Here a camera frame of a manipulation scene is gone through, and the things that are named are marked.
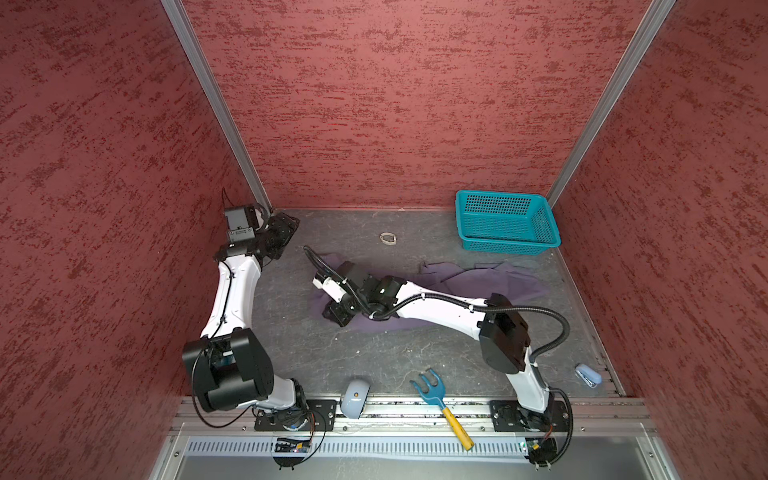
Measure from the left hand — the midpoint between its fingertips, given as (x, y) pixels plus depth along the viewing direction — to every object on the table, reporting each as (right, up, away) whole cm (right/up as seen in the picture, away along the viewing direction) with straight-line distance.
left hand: (297, 233), depth 83 cm
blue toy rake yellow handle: (+39, -43, -8) cm, 58 cm away
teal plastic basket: (+78, +5, +34) cm, 85 cm away
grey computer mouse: (+19, -40, -14) cm, 46 cm away
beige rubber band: (+27, -3, +26) cm, 38 cm away
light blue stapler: (+81, -39, -5) cm, 91 cm away
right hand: (+10, -22, -5) cm, 25 cm away
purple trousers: (+61, -16, +14) cm, 65 cm away
